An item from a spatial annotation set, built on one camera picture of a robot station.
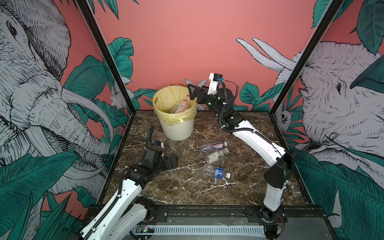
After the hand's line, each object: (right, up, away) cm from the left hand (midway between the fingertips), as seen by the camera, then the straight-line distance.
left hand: (171, 157), depth 77 cm
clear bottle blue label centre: (+26, -10, +6) cm, 29 cm away
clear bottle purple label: (+26, +3, +18) cm, 32 cm away
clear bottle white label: (+24, -2, +12) cm, 26 cm away
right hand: (+12, +36, -11) cm, 40 cm away
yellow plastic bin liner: (-7, +36, +23) cm, 43 cm away
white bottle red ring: (+6, +29, +11) cm, 31 cm away
